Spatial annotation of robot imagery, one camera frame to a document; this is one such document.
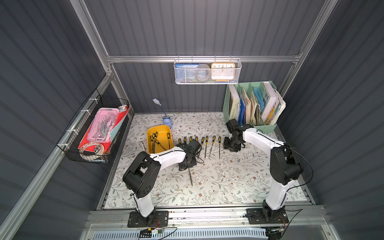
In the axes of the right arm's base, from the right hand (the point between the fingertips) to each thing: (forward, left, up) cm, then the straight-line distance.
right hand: (229, 147), depth 93 cm
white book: (+24, -28, +16) cm, 40 cm away
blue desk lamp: (+20, +42, +2) cm, 47 cm away
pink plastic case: (+1, +66, +26) cm, 71 cm away
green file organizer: (+24, -11, +17) cm, 31 cm away
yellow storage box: (+10, +47, -6) cm, 49 cm away
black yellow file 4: (+7, +14, -6) cm, 16 cm away
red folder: (+5, +60, +26) cm, 65 cm away
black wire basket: (-16, +68, +21) cm, 73 cm away
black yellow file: (-17, +24, -5) cm, 30 cm away
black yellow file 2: (+11, +25, -6) cm, 28 cm away
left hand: (-9, +25, -5) cm, 27 cm away
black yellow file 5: (+10, +4, -6) cm, 13 cm away
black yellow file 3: (+6, +17, -6) cm, 19 cm away
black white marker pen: (+4, +56, -5) cm, 57 cm away
